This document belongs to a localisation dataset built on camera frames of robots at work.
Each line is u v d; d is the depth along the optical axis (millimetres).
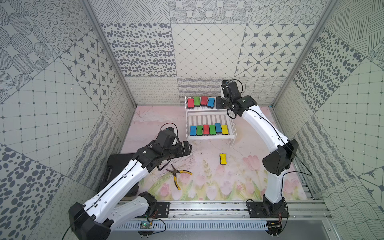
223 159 909
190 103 835
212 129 887
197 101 824
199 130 884
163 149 545
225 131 878
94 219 376
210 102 823
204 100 842
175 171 864
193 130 884
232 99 618
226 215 732
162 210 735
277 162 538
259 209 735
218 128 884
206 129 888
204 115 980
